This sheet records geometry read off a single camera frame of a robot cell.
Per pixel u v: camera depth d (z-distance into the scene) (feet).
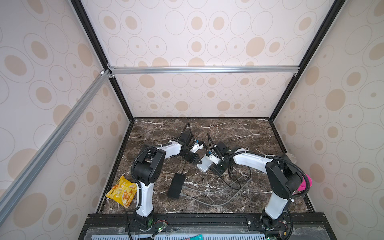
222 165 2.55
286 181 1.55
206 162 2.96
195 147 2.94
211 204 2.61
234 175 2.94
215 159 2.68
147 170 1.71
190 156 2.81
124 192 2.61
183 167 3.04
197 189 2.78
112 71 2.97
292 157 2.67
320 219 2.51
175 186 2.81
